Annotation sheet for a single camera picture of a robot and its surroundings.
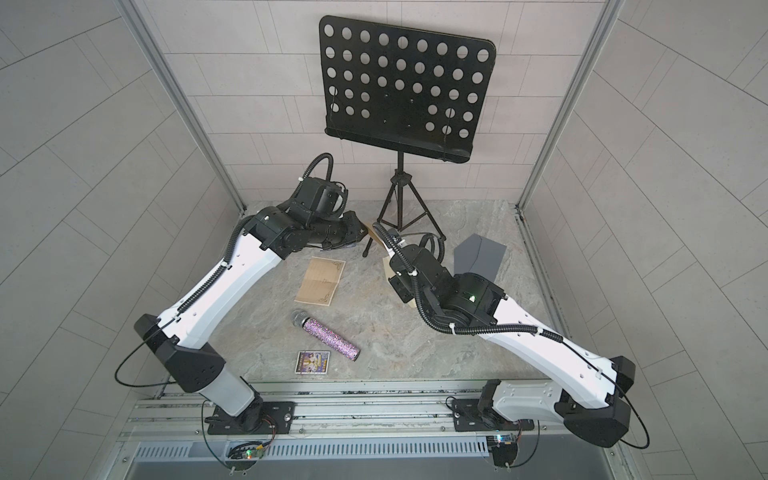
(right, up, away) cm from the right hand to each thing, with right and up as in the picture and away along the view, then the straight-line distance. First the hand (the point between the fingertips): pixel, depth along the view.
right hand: (400, 263), depth 67 cm
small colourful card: (-23, -28, +12) cm, 38 cm away
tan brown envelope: (-5, -3, +35) cm, 35 cm away
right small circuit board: (+24, -43, +1) cm, 49 cm away
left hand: (-6, +8, +4) cm, 11 cm away
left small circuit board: (-34, -42, -1) cm, 54 cm away
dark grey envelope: (+27, -1, +35) cm, 45 cm away
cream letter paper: (-26, -9, +29) cm, 40 cm away
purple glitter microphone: (-28, -17, +17) cm, 37 cm away
